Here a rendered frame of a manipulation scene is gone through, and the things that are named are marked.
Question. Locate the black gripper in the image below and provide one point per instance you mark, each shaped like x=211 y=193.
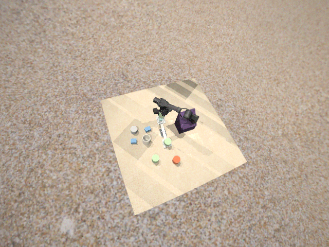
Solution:
x=156 y=111

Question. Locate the orange cylinder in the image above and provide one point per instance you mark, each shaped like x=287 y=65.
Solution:
x=176 y=160

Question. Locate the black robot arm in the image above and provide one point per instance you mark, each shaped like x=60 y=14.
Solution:
x=164 y=104

